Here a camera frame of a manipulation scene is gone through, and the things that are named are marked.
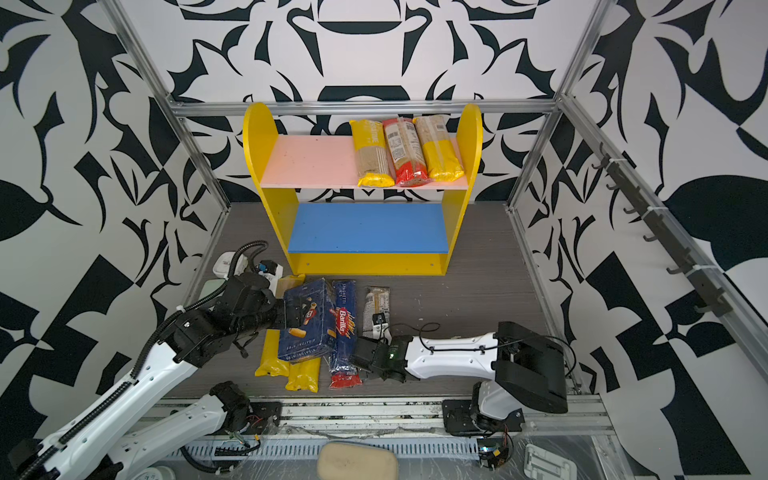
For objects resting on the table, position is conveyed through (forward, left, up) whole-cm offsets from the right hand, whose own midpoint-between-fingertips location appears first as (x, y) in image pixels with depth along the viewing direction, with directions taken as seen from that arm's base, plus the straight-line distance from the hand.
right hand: (375, 362), depth 81 cm
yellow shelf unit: (+65, 0, -5) cm, 65 cm away
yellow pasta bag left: (-3, +19, +1) cm, 19 cm away
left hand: (+9, +19, +19) cm, 28 cm away
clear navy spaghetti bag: (+18, 0, +1) cm, 18 cm away
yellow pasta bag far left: (0, +28, 0) cm, 28 cm away
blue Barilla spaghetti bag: (0, +8, +5) cm, 9 cm away
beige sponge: (-21, +6, +3) cm, 22 cm away
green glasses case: (+23, +52, +2) cm, 57 cm away
